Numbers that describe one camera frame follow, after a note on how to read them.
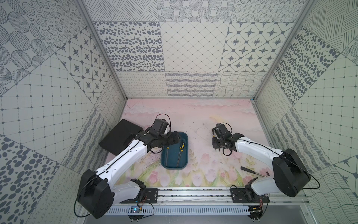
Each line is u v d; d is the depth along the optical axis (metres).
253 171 0.82
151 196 0.74
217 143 0.81
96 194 0.39
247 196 0.66
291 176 0.43
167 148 0.91
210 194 0.76
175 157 0.89
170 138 0.71
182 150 0.90
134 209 0.72
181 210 0.70
